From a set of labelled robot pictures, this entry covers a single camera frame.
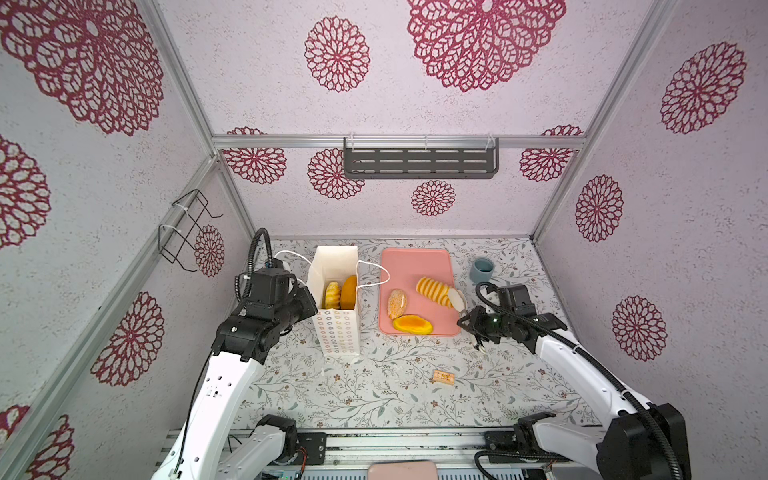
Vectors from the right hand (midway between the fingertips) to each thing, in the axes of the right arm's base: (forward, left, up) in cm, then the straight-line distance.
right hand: (460, 318), depth 82 cm
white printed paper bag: (-7, +32, +4) cm, 33 cm away
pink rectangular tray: (+29, +16, -15) cm, 37 cm away
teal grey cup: (+25, -12, -9) cm, 29 cm away
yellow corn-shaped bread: (+5, +36, +2) cm, 36 cm away
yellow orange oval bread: (+3, +12, -10) cm, 16 cm away
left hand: (-3, +39, +11) cm, 40 cm away
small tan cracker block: (-11, +5, -13) cm, 18 cm away
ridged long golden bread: (+11, +4, -3) cm, 12 cm away
